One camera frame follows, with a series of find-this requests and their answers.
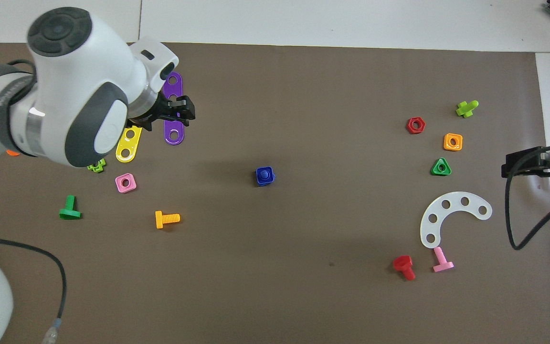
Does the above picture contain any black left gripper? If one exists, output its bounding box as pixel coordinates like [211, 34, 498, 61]
[134, 93, 196, 132]

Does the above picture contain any white curved perforated strip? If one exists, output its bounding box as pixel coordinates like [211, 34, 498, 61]
[420, 192, 493, 249]

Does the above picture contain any red plastic screw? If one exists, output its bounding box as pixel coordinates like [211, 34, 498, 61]
[393, 255, 416, 281]

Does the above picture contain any green plastic screw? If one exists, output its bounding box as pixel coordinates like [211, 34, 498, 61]
[59, 195, 82, 220]

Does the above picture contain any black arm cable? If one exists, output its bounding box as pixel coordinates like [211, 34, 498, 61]
[504, 143, 550, 250]
[0, 233, 67, 344]

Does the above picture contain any yellow three-hole strip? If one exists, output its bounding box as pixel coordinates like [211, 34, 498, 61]
[115, 125, 143, 163]

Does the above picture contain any blue square plastic nut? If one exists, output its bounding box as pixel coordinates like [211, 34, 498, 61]
[256, 166, 276, 186]

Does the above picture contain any green triangle plastic nut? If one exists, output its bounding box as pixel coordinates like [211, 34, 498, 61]
[431, 157, 453, 176]

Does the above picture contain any orange plastic screw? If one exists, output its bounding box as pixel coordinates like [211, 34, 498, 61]
[155, 211, 180, 230]

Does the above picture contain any pink square plastic nut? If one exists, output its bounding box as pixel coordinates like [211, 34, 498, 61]
[115, 172, 138, 194]

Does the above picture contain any pink plastic screw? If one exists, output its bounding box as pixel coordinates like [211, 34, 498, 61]
[432, 247, 455, 273]

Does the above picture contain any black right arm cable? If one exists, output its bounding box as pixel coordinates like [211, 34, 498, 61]
[504, 143, 550, 250]

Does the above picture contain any lime green cross-head screw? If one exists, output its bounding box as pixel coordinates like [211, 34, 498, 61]
[455, 100, 479, 118]

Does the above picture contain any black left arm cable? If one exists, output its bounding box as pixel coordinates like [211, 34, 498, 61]
[0, 233, 67, 344]

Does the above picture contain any purple four-hole strip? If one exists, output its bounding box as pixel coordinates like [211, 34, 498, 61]
[163, 72, 185, 145]

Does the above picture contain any orange square plastic nut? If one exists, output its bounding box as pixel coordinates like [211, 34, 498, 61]
[443, 133, 463, 152]

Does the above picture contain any brown table mat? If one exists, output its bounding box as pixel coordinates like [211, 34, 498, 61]
[0, 42, 550, 344]

